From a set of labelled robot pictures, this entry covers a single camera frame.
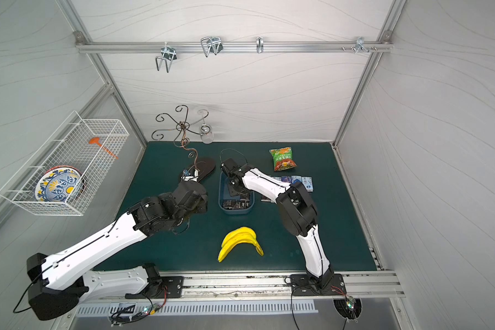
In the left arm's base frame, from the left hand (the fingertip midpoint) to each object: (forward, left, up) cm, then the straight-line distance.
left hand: (204, 196), depth 71 cm
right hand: (+16, -10, -18) cm, 26 cm away
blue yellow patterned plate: (-3, +42, +10) cm, 43 cm away
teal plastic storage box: (+8, -12, -19) cm, 24 cm away
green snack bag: (+35, -32, -19) cm, 51 cm away
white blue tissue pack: (+22, -44, -22) cm, 54 cm away
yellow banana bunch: (-7, -11, -19) cm, 23 cm away
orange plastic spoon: (+19, +45, +8) cm, 49 cm away
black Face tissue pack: (+12, -23, -23) cm, 34 cm away
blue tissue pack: (+23, -38, -21) cm, 50 cm away
